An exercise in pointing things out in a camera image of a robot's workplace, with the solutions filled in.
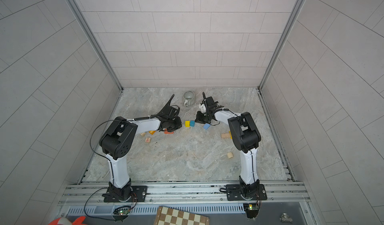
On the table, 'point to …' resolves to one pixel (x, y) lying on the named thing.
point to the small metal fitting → (285, 218)
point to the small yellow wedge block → (230, 135)
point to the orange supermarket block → (152, 132)
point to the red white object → (63, 221)
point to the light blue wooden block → (206, 126)
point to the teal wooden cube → (192, 123)
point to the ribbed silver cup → (189, 98)
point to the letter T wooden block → (147, 139)
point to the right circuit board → (251, 209)
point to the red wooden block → (166, 132)
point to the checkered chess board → (167, 216)
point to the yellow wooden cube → (187, 124)
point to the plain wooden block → (225, 135)
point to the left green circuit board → (121, 213)
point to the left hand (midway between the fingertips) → (187, 122)
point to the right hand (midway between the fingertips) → (194, 119)
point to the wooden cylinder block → (230, 155)
